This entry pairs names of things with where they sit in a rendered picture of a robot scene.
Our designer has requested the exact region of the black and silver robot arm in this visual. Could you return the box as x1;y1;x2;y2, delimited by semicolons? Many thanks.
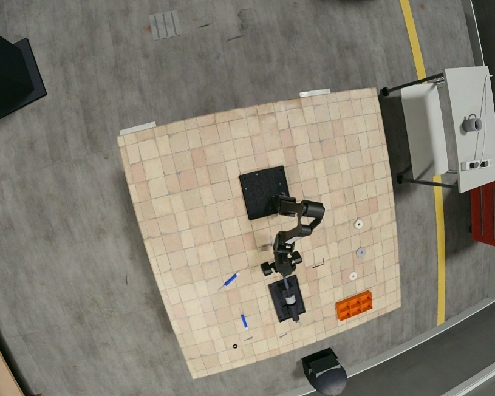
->
271;192;325;277

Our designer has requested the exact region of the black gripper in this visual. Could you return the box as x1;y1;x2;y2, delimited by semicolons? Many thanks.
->
260;251;302;276

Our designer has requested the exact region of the grey flat disc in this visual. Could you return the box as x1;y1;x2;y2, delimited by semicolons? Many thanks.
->
357;247;366;258

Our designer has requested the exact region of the orange divided tray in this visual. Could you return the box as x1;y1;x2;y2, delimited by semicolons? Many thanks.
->
336;290;373;321

